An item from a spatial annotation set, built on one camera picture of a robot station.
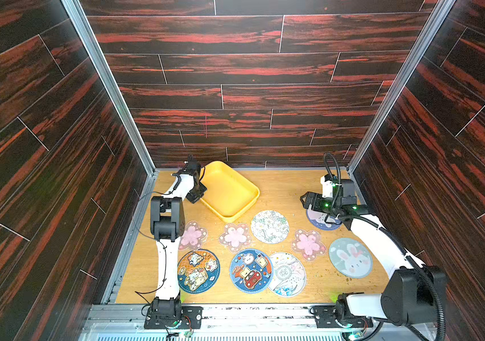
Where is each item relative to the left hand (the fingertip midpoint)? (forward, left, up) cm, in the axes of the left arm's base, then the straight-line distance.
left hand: (203, 195), depth 108 cm
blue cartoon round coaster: (-38, -25, -1) cm, 45 cm away
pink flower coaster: (-22, -18, -2) cm, 28 cm away
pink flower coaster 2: (-25, -50, -1) cm, 56 cm away
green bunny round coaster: (-31, -66, 0) cm, 73 cm away
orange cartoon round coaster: (-38, -3, -1) cm, 38 cm away
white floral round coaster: (-18, -33, 0) cm, 38 cm away
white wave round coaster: (-38, -40, -2) cm, 55 cm away
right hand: (-13, -51, +16) cm, 55 cm away
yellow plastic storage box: (-2, -13, +3) cm, 14 cm away
